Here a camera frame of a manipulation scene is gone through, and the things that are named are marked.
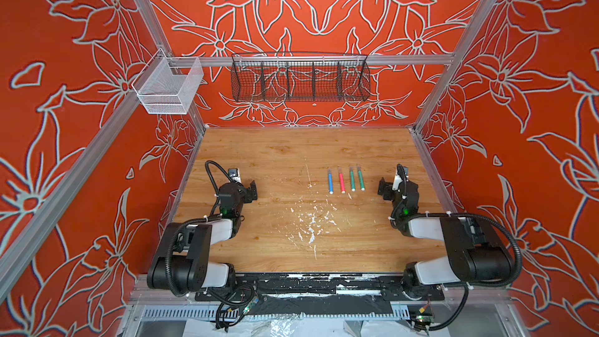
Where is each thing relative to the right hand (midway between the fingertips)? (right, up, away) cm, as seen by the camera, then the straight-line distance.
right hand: (392, 177), depth 91 cm
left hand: (-61, -2, 0) cm, 61 cm away
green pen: (-10, -3, +6) cm, 13 cm away
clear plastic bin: (-92, +38, +2) cm, 99 cm away
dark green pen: (-15, -2, +7) cm, 16 cm away
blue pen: (-24, -5, +6) cm, 25 cm away
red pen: (-19, -2, +7) cm, 20 cm away
